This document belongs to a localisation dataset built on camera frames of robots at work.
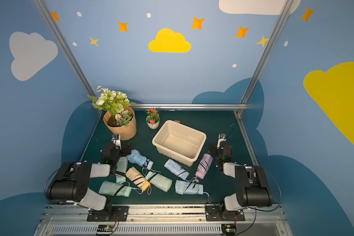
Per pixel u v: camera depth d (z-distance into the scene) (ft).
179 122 3.62
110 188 2.58
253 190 1.47
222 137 2.69
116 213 2.40
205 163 2.92
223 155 2.40
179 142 3.41
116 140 2.67
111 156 2.39
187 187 2.63
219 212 2.44
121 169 2.83
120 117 3.03
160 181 2.70
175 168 2.87
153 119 3.29
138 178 2.74
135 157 2.97
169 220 2.40
